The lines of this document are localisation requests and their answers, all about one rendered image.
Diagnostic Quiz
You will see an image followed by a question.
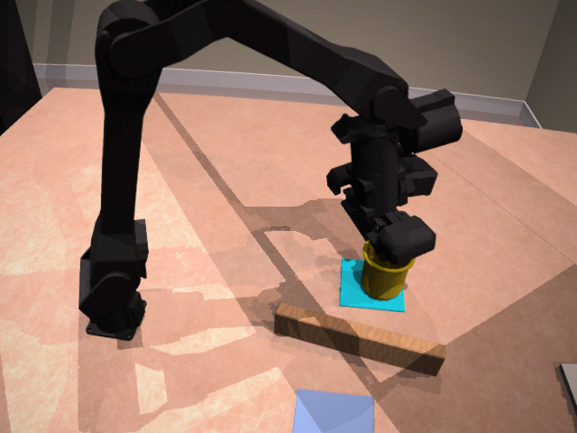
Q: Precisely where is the long wooden beam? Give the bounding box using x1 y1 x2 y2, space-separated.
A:
274 302 446 376

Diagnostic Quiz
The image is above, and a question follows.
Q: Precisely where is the olive yellow cup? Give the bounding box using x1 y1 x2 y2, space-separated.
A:
361 240 416 300

